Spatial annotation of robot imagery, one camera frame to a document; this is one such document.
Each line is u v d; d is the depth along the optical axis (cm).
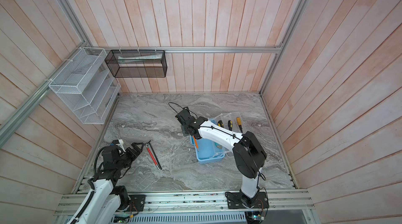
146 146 92
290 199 76
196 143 86
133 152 75
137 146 78
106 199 55
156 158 88
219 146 84
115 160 65
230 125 88
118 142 78
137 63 105
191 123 63
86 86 73
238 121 90
